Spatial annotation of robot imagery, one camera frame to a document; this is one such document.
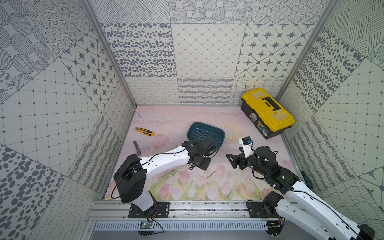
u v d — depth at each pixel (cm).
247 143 63
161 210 73
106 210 75
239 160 66
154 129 106
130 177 42
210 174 86
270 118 91
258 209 73
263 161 54
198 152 58
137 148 96
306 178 87
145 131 104
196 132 104
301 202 48
